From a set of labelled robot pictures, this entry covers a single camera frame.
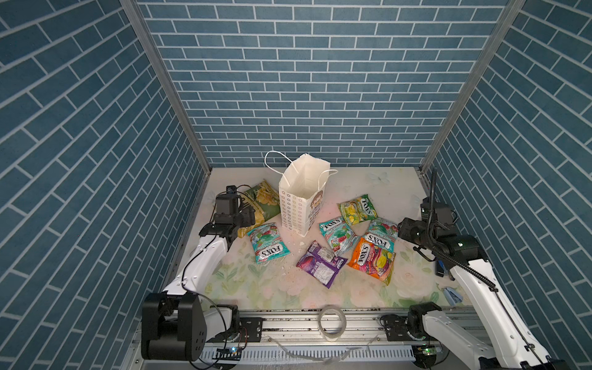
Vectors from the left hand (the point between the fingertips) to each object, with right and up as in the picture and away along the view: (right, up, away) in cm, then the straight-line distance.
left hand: (243, 209), depth 87 cm
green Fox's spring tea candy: (+47, -1, +15) cm, 50 cm away
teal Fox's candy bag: (+9, -13, +3) cm, 16 cm away
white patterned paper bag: (+22, +7, +18) cm, 29 cm away
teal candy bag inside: (+37, -11, +7) cm, 40 cm away
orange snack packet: (+50, -19, 0) cm, 53 cm away
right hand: (+56, -4, -11) cm, 57 cm away
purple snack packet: (+30, -21, -1) cm, 36 cm away
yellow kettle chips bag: (+6, +3, +13) cm, 14 cm away
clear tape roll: (+32, -39, -15) cm, 52 cm away
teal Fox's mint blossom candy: (+55, -11, +6) cm, 57 cm away
